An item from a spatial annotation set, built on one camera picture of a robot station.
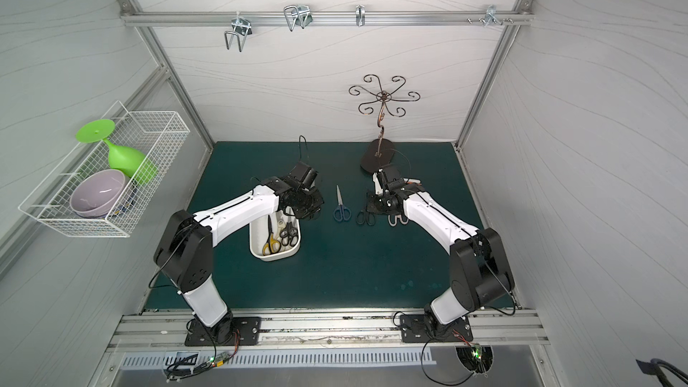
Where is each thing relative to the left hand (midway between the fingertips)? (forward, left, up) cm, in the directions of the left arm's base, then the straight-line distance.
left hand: (324, 206), depth 88 cm
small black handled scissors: (-7, +12, -9) cm, 16 cm away
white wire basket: (+11, +50, +21) cm, 56 cm away
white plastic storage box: (-6, +18, -10) cm, 21 cm away
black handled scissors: (+2, -14, -11) cm, 18 cm away
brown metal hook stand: (+32, -20, -9) cm, 39 cm away
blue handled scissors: (+4, -5, -10) cm, 12 cm away
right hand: (+2, -15, 0) cm, 15 cm away
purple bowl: (-13, +51, +24) cm, 58 cm away
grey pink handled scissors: (+2, -26, -9) cm, 28 cm away
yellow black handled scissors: (-10, +17, -9) cm, 22 cm away
